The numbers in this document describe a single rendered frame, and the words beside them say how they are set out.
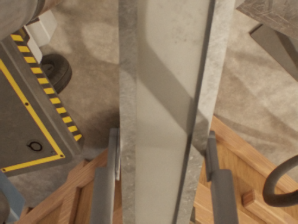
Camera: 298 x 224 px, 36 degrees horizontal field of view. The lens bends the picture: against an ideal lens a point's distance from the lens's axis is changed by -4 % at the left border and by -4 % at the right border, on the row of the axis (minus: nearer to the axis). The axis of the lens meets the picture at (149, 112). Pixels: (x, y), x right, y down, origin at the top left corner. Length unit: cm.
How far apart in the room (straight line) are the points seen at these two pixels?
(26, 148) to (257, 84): 65
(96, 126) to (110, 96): 13
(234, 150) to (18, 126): 61
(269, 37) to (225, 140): 30
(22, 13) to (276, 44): 98
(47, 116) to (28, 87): 8
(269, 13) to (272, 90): 117
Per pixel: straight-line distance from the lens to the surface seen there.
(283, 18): 19
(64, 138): 105
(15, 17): 35
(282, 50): 128
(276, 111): 141
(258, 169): 140
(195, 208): 102
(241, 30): 124
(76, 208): 143
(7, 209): 98
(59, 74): 119
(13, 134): 108
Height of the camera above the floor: 107
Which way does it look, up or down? 51 degrees down
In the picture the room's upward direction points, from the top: 174 degrees counter-clockwise
